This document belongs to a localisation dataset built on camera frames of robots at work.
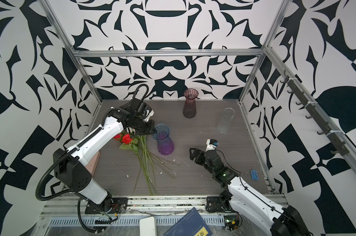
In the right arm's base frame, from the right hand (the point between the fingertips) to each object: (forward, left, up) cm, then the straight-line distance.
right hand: (195, 151), depth 82 cm
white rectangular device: (-33, +23, -4) cm, 41 cm away
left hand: (+8, +20, +11) cm, 24 cm away
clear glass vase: (+23, -22, -9) cm, 33 cm away
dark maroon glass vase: (+35, +1, -4) cm, 36 cm away
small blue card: (-10, -32, -9) cm, 35 cm away
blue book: (-32, +4, -9) cm, 34 cm away
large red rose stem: (+6, +32, -6) cm, 33 cm away
